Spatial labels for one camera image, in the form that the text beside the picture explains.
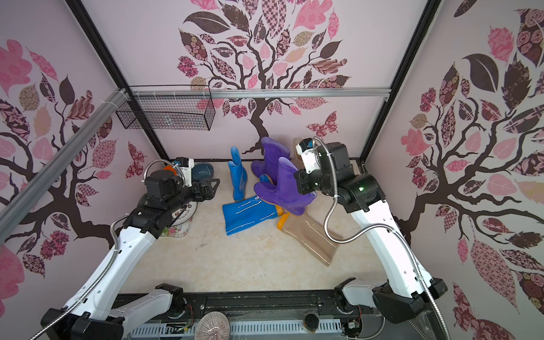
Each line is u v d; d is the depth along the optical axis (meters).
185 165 0.62
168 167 1.13
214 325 0.68
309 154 0.55
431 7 0.69
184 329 0.69
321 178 0.51
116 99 0.82
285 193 0.77
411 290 0.37
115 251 0.44
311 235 0.89
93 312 0.37
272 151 0.93
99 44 0.74
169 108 0.95
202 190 0.64
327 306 0.73
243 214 0.97
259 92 0.94
